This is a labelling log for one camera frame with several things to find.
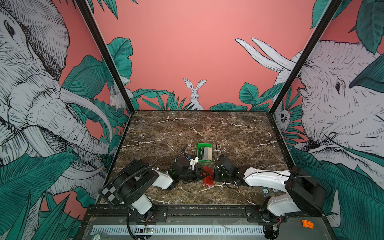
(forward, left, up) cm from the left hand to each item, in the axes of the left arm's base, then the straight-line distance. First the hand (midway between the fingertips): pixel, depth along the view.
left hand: (209, 175), depth 81 cm
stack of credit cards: (+14, 0, -1) cm, 14 cm away
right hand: (+1, -1, -4) cm, 4 cm away
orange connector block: (-24, -45, -3) cm, 52 cm away
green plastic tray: (+17, +4, -4) cm, 18 cm away
